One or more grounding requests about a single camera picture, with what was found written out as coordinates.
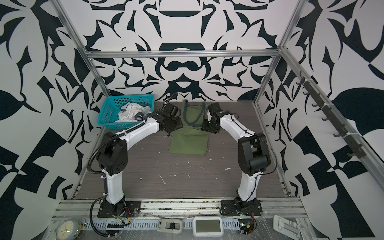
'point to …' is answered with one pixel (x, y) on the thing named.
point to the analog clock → (70, 229)
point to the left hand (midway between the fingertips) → (181, 121)
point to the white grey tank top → (132, 112)
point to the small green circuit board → (246, 226)
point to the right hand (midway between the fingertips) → (205, 127)
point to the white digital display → (208, 226)
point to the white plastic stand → (288, 228)
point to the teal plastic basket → (111, 107)
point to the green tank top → (190, 139)
